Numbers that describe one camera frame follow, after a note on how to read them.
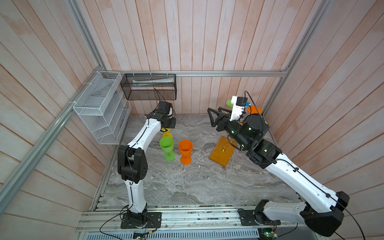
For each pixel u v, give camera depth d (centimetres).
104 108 73
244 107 50
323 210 39
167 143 87
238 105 50
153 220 73
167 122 80
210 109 57
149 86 107
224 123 53
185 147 87
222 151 98
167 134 105
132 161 51
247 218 73
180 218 76
